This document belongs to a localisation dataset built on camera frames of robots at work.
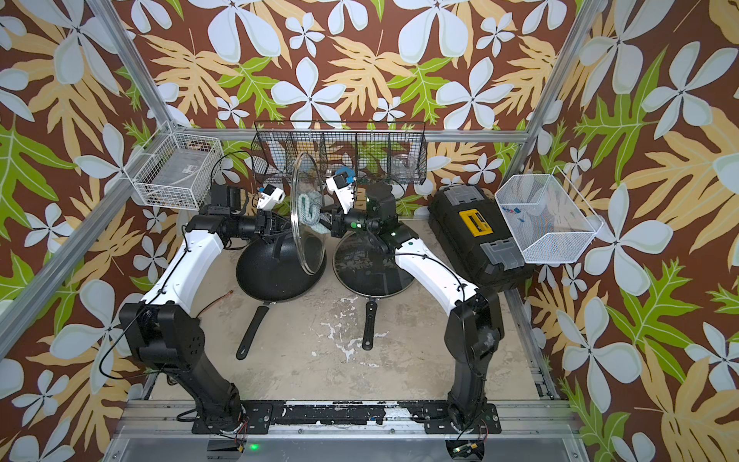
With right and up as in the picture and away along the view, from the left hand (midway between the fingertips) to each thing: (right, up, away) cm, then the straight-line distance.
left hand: (300, 229), depth 70 cm
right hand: (+3, +4, +1) cm, 5 cm away
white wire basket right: (+71, +3, +13) cm, 72 cm away
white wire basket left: (-41, +19, +16) cm, 48 cm away
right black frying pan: (+18, -24, +14) cm, 33 cm away
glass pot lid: (-7, +24, +44) cm, 51 cm away
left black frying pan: (-20, -14, +31) cm, 39 cm away
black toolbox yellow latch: (+52, -2, +22) cm, 56 cm away
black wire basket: (+10, +28, +26) cm, 40 cm away
